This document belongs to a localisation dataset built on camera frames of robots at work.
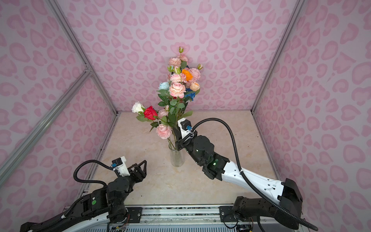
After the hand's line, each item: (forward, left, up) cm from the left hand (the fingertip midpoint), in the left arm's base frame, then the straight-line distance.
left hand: (144, 162), depth 72 cm
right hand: (+9, -16, +17) cm, 25 cm away
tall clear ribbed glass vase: (+8, -15, -14) cm, 22 cm away
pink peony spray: (+9, -11, +14) cm, 20 cm away
